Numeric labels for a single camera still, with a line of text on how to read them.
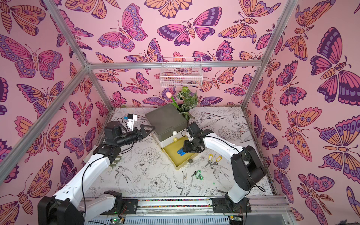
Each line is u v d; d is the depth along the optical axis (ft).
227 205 2.13
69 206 1.33
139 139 2.17
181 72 3.13
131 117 2.30
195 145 2.41
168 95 2.95
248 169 1.49
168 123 2.80
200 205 2.46
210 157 3.01
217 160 2.96
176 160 2.94
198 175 2.74
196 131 2.30
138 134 2.15
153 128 2.30
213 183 2.67
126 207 2.39
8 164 1.65
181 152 3.07
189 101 2.95
